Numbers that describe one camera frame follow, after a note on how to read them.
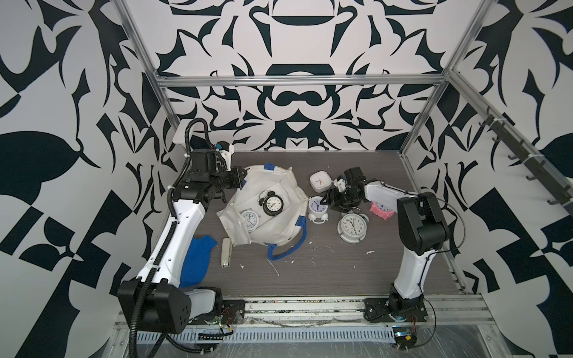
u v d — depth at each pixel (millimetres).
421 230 518
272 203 948
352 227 892
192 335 709
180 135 958
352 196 788
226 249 847
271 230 903
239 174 661
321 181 1049
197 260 832
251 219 913
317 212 959
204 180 572
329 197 891
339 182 939
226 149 673
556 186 545
